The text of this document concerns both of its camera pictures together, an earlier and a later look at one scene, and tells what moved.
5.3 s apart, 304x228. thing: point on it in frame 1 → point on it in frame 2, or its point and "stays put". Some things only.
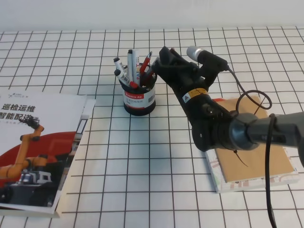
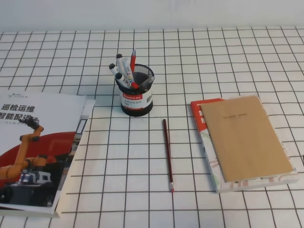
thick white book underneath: x=13 y=213 stays put
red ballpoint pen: x=145 y=63 → x=132 y=62
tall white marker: x=132 y=65 → x=120 y=64
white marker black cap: x=120 y=66 → x=113 y=69
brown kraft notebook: x=249 y=164 stays put
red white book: x=221 y=185 stays put
